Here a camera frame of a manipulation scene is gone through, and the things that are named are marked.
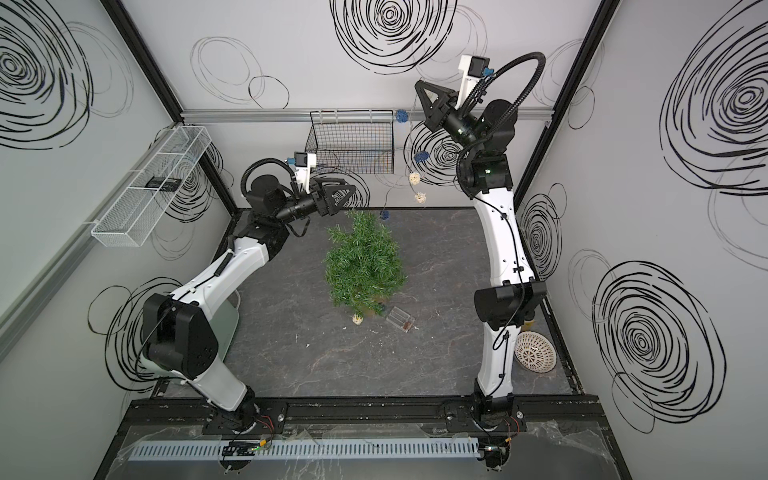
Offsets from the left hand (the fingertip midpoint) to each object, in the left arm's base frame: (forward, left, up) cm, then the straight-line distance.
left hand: (349, 187), depth 72 cm
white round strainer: (-26, -52, -36) cm, 68 cm away
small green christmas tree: (-17, -4, -9) cm, 20 cm away
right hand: (+6, -15, +23) cm, 28 cm away
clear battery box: (-17, -14, -37) cm, 43 cm away
